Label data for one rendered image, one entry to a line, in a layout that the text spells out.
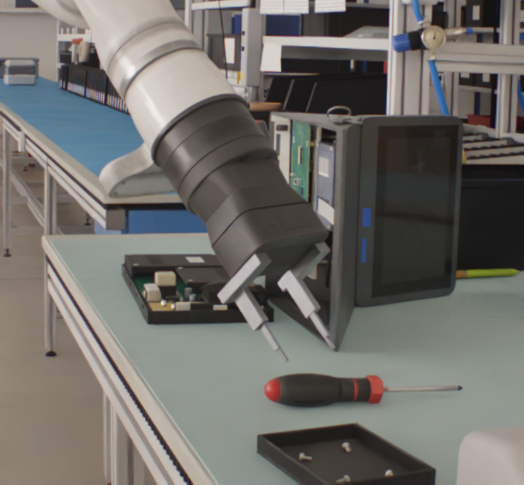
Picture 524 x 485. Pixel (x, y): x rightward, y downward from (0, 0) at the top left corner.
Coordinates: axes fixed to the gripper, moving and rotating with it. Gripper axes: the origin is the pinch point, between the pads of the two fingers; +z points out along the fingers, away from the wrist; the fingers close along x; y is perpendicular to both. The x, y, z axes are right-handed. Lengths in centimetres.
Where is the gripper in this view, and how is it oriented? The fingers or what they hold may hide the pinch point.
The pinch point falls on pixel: (310, 353)
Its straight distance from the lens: 85.2
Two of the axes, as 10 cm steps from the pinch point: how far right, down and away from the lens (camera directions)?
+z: 5.2, 7.8, -3.5
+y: 5.6, -6.2, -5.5
